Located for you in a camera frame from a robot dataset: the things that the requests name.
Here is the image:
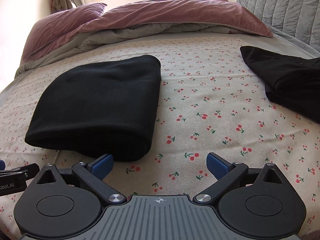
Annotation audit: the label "black folded garment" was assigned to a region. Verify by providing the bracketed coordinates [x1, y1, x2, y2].
[240, 46, 319, 123]

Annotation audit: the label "cherry print bed sheet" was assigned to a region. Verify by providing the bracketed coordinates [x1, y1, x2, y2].
[1, 33, 319, 239]

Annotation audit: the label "black pants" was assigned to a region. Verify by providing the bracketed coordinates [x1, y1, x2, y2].
[25, 55, 161, 162]

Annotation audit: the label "pink grey duvet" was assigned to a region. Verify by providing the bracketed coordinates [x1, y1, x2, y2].
[15, 0, 273, 76]

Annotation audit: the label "pink pillow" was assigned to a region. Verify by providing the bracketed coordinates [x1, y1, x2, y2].
[21, 3, 107, 63]

